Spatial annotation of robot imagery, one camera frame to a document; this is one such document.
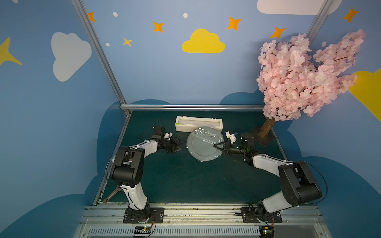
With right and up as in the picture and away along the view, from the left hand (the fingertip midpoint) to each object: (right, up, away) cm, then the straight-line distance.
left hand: (184, 143), depth 94 cm
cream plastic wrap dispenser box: (+2, +13, +11) cm, 17 cm away
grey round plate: (+10, 0, -7) cm, 12 cm away
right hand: (+19, 0, -8) cm, 21 cm away
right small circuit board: (+43, -42, -20) cm, 63 cm away
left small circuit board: (-20, -41, -20) cm, 50 cm away
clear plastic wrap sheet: (+10, +1, -7) cm, 12 cm away
